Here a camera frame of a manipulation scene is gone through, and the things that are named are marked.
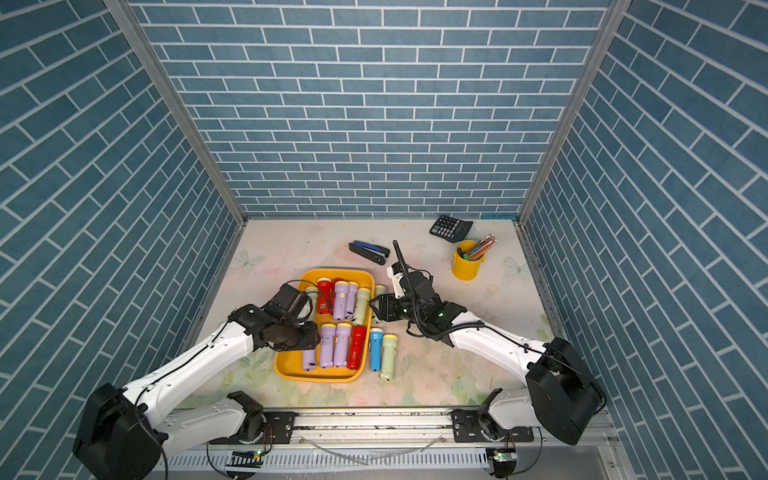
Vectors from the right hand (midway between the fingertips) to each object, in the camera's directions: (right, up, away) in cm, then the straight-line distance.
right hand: (378, 303), depth 81 cm
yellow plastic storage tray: (-25, -17, +2) cm, 31 cm away
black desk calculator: (+26, +22, +35) cm, 49 cm away
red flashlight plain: (-7, -14, +4) cm, 16 cm away
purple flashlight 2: (-9, -3, +12) cm, 15 cm away
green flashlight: (-6, -3, +13) cm, 14 cm away
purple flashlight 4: (-15, -13, +3) cm, 20 cm away
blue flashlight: (-1, -12, +4) cm, 12 cm away
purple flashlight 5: (-11, -13, +4) cm, 17 cm away
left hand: (-16, -11, 0) cm, 19 cm away
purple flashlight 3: (-19, -16, +1) cm, 25 cm away
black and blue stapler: (-4, +13, +28) cm, 31 cm away
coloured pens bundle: (+33, +16, +12) cm, 39 cm away
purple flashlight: (-12, -1, +10) cm, 16 cm away
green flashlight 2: (0, +1, +15) cm, 15 cm away
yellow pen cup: (+28, +11, +15) cm, 33 cm away
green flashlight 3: (+3, -14, +3) cm, 15 cm away
